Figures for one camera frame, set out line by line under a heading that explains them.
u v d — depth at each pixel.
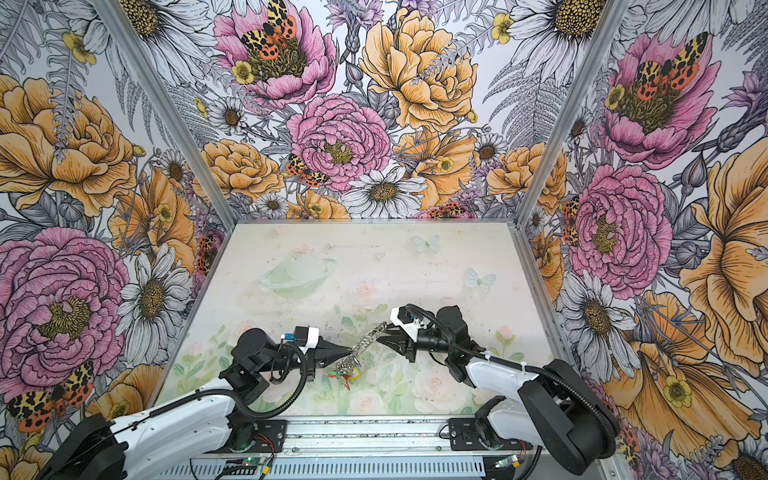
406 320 0.67
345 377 0.70
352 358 0.69
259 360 0.63
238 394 0.55
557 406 0.43
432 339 0.70
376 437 0.76
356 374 0.71
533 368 0.49
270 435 0.74
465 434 0.74
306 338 0.58
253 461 0.71
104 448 0.42
